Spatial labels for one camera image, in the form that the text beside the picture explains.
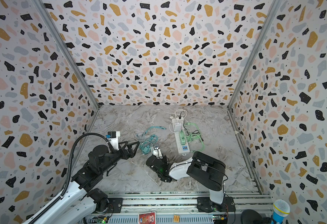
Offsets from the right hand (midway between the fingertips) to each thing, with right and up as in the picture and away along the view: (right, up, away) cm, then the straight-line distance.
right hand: (154, 156), depth 89 cm
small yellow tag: (+14, -26, -20) cm, 36 cm away
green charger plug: (+19, +11, +3) cm, 22 cm away
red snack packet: (0, -25, -21) cm, 33 cm away
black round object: (+53, -27, -16) cm, 62 cm away
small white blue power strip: (+3, +5, -13) cm, 14 cm away
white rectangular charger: (+16, +17, +12) cm, 26 cm away
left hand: (-8, +12, -17) cm, 22 cm away
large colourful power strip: (+18, +3, +3) cm, 19 cm away
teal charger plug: (-5, +4, +1) cm, 7 cm away
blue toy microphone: (+52, -9, -39) cm, 65 cm away
